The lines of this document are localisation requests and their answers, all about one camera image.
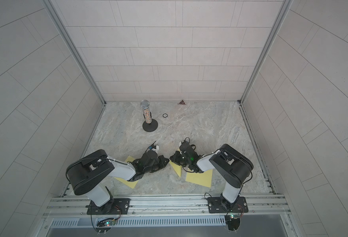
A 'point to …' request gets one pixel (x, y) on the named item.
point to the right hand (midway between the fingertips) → (169, 159)
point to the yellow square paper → (177, 168)
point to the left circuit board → (104, 225)
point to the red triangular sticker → (182, 102)
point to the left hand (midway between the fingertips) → (172, 162)
